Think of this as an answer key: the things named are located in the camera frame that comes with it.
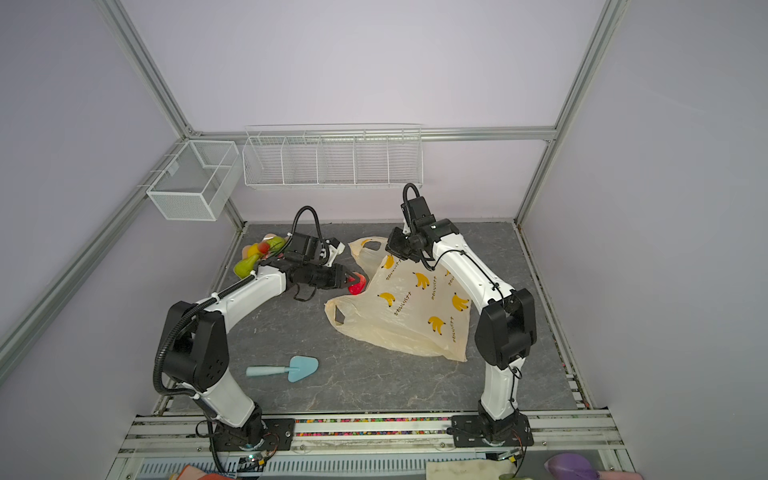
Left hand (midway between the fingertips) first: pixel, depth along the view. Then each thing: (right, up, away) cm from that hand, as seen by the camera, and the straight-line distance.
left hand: (354, 282), depth 87 cm
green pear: (-38, +4, +10) cm, 40 cm away
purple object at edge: (+54, -42, -16) cm, 70 cm away
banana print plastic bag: (+15, -5, -4) cm, 16 cm away
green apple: (-30, +12, +18) cm, 37 cm away
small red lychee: (-34, +11, +16) cm, 38 cm away
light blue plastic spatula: (-15, -24, -3) cm, 29 cm away
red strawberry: (+1, -1, 0) cm, 2 cm away
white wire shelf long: (-9, +41, +11) cm, 43 cm away
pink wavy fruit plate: (-41, +10, +17) cm, 46 cm away
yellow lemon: (-37, +10, +15) cm, 42 cm away
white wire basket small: (-54, +32, +12) cm, 64 cm away
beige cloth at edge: (+32, -41, -19) cm, 55 cm away
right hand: (+10, +10, 0) cm, 14 cm away
